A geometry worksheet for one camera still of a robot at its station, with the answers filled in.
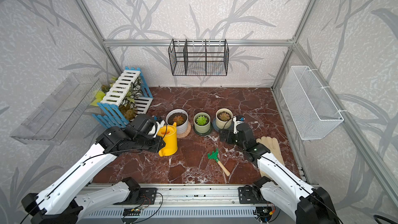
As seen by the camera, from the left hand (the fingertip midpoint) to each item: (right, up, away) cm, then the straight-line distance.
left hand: (165, 145), depth 69 cm
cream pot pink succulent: (+29, +9, +24) cm, 39 cm away
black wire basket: (+13, +49, +37) cm, 63 cm away
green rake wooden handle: (+24, -11, +17) cm, 32 cm away
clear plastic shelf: (-48, +11, -4) cm, 49 cm away
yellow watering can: (+2, +4, +1) cm, 5 cm away
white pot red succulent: (+2, +10, +23) cm, 26 cm away
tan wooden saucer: (+3, -2, +24) cm, 25 cm away
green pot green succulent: (+16, +7, +22) cm, 28 cm away
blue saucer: (+23, +4, +29) cm, 37 cm away
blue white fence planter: (-23, +22, +12) cm, 33 cm away
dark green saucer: (+16, -1, +26) cm, 30 cm away
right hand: (+29, +4, +14) cm, 32 cm away
